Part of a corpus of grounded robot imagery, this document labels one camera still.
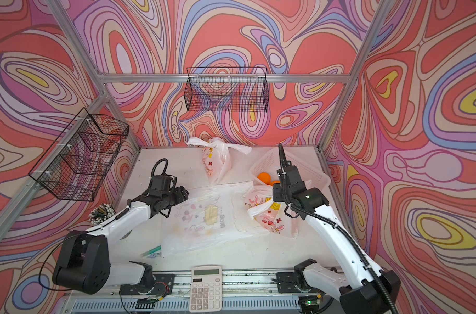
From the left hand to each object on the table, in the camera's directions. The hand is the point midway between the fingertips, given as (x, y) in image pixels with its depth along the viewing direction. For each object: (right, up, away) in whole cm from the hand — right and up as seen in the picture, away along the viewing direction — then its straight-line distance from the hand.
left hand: (186, 195), depth 90 cm
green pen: (-13, -22, -9) cm, 27 cm away
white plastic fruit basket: (+65, +17, +23) cm, 71 cm away
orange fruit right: (+38, +7, +11) cm, 40 cm away
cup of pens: (-30, -5, -14) cm, 34 cm away
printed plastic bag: (+13, +18, +7) cm, 23 cm away
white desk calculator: (+12, -32, -18) cm, 39 cm away
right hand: (+42, +2, -13) cm, 44 cm away
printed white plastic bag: (+37, -7, -7) cm, 38 cm away
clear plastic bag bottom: (+8, -11, +1) cm, 14 cm away
